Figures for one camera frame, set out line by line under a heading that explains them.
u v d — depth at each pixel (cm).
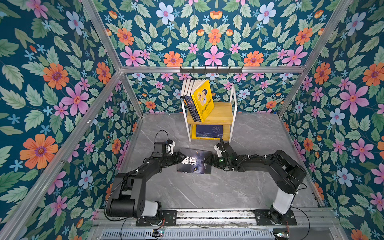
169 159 77
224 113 94
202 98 82
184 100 75
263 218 73
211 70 92
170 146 78
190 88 77
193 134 101
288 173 51
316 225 73
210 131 99
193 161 91
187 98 75
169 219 73
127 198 43
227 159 74
